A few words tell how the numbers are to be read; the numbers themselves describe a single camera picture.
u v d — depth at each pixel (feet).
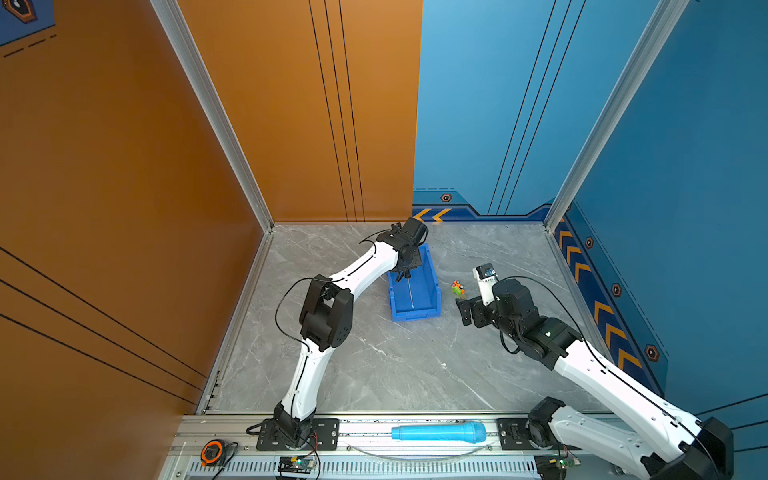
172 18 2.29
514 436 2.37
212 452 2.26
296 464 2.31
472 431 2.33
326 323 1.84
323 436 2.41
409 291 3.00
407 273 3.09
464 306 2.28
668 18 2.29
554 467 2.31
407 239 2.47
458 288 3.24
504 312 1.90
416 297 3.43
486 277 2.15
